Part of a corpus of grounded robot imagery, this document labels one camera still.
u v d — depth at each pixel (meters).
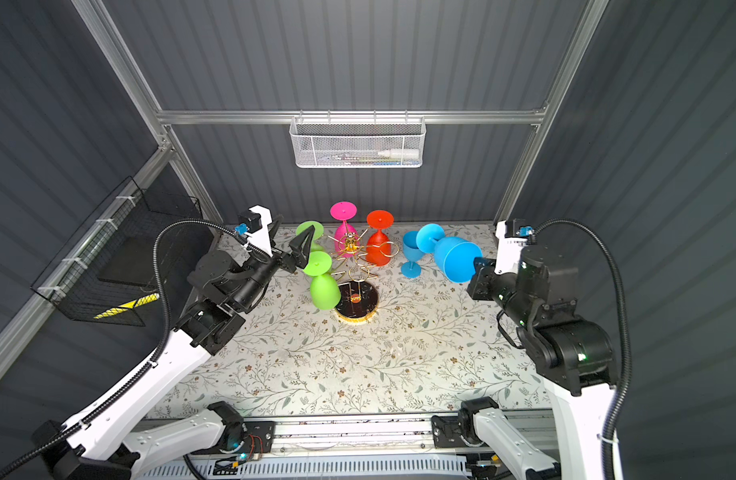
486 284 0.49
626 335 0.36
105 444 0.38
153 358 0.44
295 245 0.55
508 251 0.48
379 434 0.75
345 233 0.88
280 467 0.77
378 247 0.89
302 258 0.58
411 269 1.07
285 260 0.54
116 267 0.71
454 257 0.55
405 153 0.86
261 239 0.51
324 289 0.77
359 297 0.96
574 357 0.33
